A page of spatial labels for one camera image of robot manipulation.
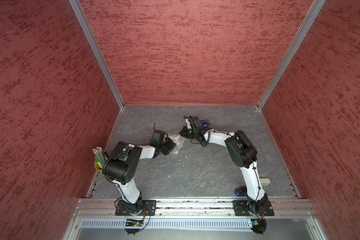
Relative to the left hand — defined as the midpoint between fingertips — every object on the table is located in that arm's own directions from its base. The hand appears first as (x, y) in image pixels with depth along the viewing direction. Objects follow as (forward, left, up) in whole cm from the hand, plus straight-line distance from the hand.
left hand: (176, 146), depth 96 cm
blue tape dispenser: (+19, -20, +1) cm, 28 cm away
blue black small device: (-28, -35, +3) cm, 45 cm away
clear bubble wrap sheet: (+4, -1, +1) cm, 4 cm away
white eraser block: (-22, -50, +1) cm, 55 cm away
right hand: (+9, -2, +1) cm, 9 cm away
